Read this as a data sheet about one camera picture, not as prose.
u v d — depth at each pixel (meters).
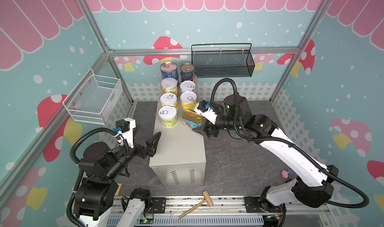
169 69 0.71
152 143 0.48
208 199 0.75
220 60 0.93
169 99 0.66
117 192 0.78
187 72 0.71
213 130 0.54
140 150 0.47
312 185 0.40
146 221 0.72
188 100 0.66
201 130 0.53
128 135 0.45
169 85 0.68
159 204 0.74
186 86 0.71
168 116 0.60
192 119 0.60
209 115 0.51
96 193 0.36
